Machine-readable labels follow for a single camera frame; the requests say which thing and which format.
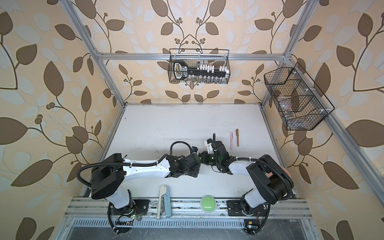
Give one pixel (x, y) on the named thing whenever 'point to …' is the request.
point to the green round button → (208, 204)
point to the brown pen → (237, 132)
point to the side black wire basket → (301, 105)
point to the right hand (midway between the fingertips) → (196, 159)
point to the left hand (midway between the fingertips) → (200, 169)
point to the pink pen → (231, 138)
